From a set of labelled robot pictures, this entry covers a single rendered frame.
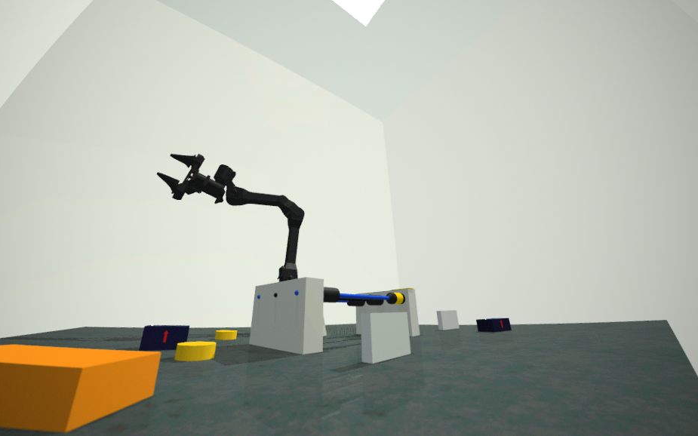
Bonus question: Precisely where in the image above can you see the yellow short cylinder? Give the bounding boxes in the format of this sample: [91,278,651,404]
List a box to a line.
[215,330,237,340]
[174,342,216,361]

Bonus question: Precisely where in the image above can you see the orange block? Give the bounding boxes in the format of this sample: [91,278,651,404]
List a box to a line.
[0,345,161,433]

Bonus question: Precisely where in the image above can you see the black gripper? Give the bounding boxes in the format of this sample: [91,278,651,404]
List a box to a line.
[157,153,212,200]

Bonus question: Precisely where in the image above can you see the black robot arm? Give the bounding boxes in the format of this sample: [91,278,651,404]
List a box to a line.
[205,164,304,282]

